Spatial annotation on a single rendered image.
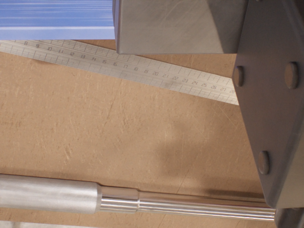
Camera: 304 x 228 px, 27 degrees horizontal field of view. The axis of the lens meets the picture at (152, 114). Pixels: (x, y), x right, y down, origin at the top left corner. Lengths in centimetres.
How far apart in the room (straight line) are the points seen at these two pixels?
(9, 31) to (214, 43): 23
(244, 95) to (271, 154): 3
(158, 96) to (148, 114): 3
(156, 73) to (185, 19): 41
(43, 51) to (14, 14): 16
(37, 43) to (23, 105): 8
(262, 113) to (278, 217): 4
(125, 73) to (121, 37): 40
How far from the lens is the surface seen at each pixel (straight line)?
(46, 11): 41
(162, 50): 19
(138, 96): 61
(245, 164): 71
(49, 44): 56
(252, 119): 18
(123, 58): 58
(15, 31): 40
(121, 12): 18
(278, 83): 16
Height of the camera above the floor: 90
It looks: 43 degrees down
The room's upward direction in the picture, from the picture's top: 172 degrees clockwise
